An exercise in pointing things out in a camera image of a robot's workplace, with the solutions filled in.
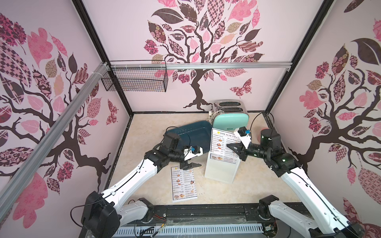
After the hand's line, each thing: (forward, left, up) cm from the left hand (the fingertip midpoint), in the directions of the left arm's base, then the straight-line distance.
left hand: (198, 160), depth 73 cm
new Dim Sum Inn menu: (+3, -11, +4) cm, 12 cm away
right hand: (+5, -15, +9) cm, 18 cm away
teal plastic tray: (+30, -1, -18) cm, 35 cm away
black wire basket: (+53, +40, +16) cm, 68 cm away
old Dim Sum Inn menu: (-6, +8, -18) cm, 21 cm away
